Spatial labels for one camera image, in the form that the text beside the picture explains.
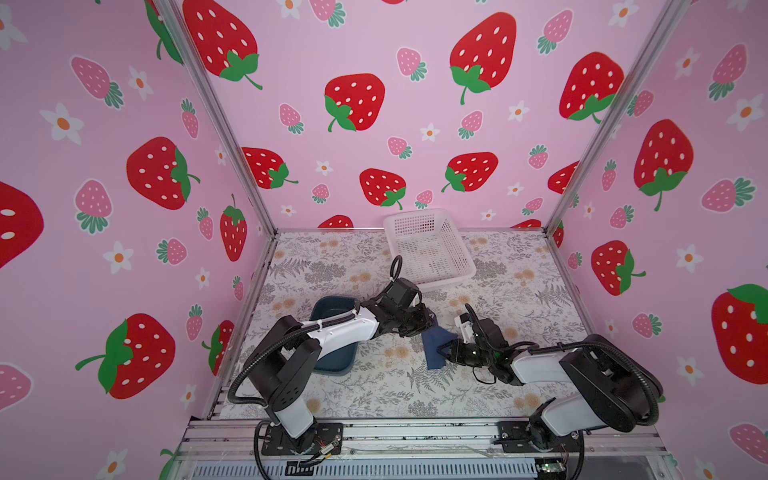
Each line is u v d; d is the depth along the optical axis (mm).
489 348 704
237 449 726
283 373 452
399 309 677
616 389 450
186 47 726
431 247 1145
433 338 887
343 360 823
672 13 690
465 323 838
